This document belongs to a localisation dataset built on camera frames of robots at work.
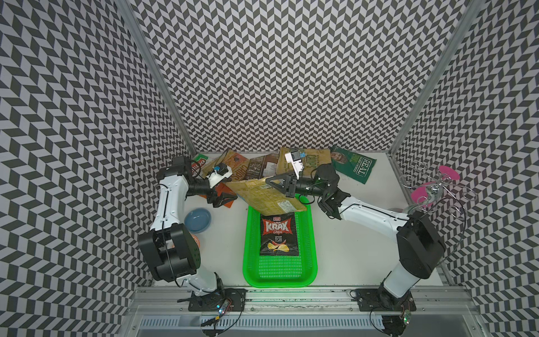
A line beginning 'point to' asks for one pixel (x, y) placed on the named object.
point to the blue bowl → (197, 220)
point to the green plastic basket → (281, 271)
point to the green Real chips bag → (354, 166)
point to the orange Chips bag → (238, 163)
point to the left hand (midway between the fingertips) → (230, 188)
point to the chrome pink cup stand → (430, 187)
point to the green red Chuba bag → (197, 162)
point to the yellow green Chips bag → (309, 157)
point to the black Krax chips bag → (278, 234)
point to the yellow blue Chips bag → (266, 197)
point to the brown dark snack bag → (256, 166)
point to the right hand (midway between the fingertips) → (266, 184)
